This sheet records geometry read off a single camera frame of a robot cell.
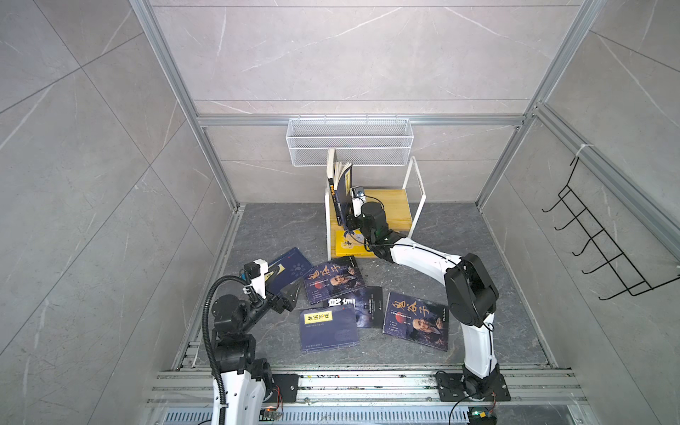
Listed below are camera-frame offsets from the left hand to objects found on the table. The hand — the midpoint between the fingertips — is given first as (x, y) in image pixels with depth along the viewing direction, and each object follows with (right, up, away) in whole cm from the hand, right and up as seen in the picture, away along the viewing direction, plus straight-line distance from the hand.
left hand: (291, 272), depth 71 cm
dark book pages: (+14, +27, +8) cm, 31 cm away
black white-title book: (+23, -14, +17) cm, 31 cm away
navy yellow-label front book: (+9, -21, +12) cm, 26 cm away
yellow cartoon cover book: (+17, +5, +29) cm, 34 cm away
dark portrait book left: (+9, -6, +22) cm, 25 cm away
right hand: (+18, +20, +19) cm, 33 cm away
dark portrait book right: (+39, -19, +14) cm, 45 cm away
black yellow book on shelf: (+12, +20, +2) cm, 24 cm away
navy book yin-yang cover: (-7, -4, +25) cm, 26 cm away
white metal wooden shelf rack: (+35, +20, +22) cm, 46 cm away
